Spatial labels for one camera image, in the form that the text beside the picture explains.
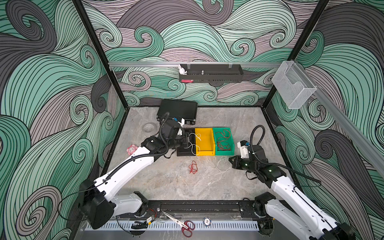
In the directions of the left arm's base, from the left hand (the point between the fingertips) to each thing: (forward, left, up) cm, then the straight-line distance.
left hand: (192, 137), depth 75 cm
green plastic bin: (+10, -25, -18) cm, 33 cm away
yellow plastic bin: (+10, -9, -22) cm, 26 cm away
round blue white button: (-34, -8, -22) cm, 41 cm away
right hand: (-6, -21, -12) cm, 25 cm away
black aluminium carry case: (+38, +10, -19) cm, 43 cm away
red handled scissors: (-36, +2, -22) cm, 42 cm away
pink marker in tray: (+35, +4, +10) cm, 36 cm away
